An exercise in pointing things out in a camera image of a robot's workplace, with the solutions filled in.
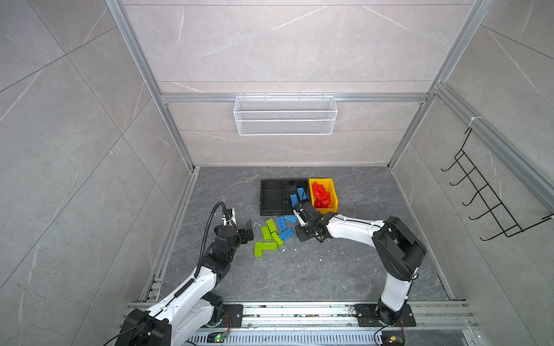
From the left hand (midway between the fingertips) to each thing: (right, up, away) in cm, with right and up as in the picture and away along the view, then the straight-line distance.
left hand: (238, 217), depth 85 cm
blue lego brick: (+17, -5, +12) cm, 22 cm away
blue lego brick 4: (+27, +10, +22) cm, 36 cm away
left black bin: (+13, +7, +24) cm, 28 cm away
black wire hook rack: (+81, +2, -26) cm, 85 cm away
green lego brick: (+13, -5, +10) cm, 17 cm away
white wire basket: (+5, +46, +14) cm, 48 cm away
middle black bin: (+23, +12, +25) cm, 35 cm away
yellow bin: (+41, +13, +20) cm, 47 cm away
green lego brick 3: (+7, -14, +5) cm, 17 cm away
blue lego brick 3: (+24, +6, +16) cm, 29 cm away
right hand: (+26, -7, +9) cm, 28 cm away
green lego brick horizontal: (+12, -13, +5) cm, 18 cm away
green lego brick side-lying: (+15, -10, +5) cm, 19 cm away
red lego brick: (+37, +7, +16) cm, 41 cm away
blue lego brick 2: (+20, -8, +8) cm, 23 cm away
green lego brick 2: (+11, -8, +8) cm, 15 cm away
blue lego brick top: (+22, -2, +13) cm, 25 cm away
